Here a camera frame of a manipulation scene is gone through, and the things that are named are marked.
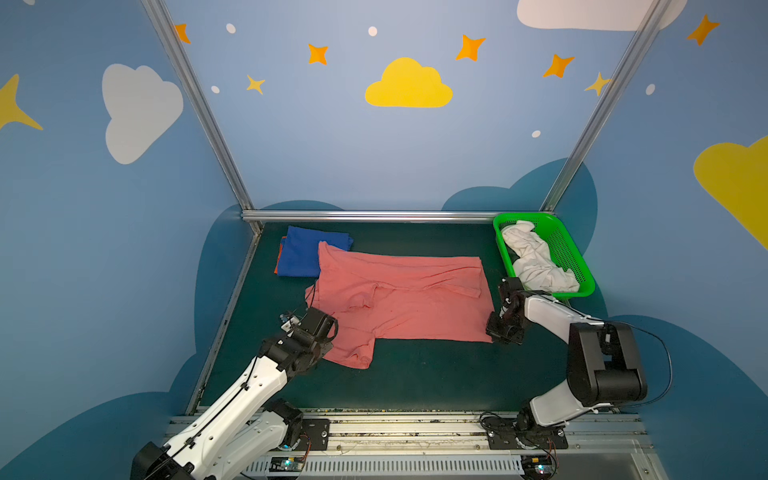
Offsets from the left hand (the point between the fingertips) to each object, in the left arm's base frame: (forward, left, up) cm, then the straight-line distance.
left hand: (327, 345), depth 81 cm
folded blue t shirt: (+39, +17, -6) cm, 43 cm away
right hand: (+8, -51, -8) cm, 52 cm away
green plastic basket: (+39, -80, -3) cm, 89 cm away
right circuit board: (-26, -53, -10) cm, 60 cm away
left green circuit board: (-26, +8, -9) cm, 29 cm away
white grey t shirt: (+32, -69, -4) cm, 76 cm away
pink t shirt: (+21, -35, -9) cm, 42 cm away
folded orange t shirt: (+40, +25, -7) cm, 48 cm away
